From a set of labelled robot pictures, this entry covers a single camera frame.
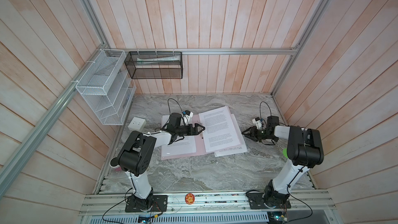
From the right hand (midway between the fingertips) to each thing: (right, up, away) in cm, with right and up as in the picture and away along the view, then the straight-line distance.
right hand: (244, 133), depth 98 cm
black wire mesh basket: (-60, +46, +6) cm, 75 cm away
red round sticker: (-34, -29, -23) cm, 50 cm away
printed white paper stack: (-38, -7, -5) cm, 39 cm away
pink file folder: (-28, -8, -5) cm, 30 cm away
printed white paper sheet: (-16, 0, -1) cm, 16 cm away
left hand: (-29, +2, -7) cm, 30 cm away
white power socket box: (-69, +6, +1) cm, 70 cm away
